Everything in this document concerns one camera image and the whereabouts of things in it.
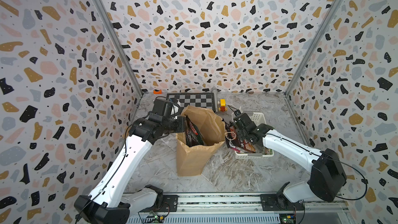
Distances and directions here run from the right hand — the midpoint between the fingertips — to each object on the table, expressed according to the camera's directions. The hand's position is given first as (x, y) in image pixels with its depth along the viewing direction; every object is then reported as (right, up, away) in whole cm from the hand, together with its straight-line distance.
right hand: (243, 127), depth 87 cm
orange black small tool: (-61, +24, +35) cm, 74 cm away
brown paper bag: (-27, -11, -22) cm, 36 cm away
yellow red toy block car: (-10, +13, +24) cm, 29 cm away
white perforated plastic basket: (+13, +4, +17) cm, 22 cm away
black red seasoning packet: (-28, -3, -4) cm, 29 cm away
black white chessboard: (-22, +17, +27) cm, 38 cm away
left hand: (-30, +4, -15) cm, 33 cm away
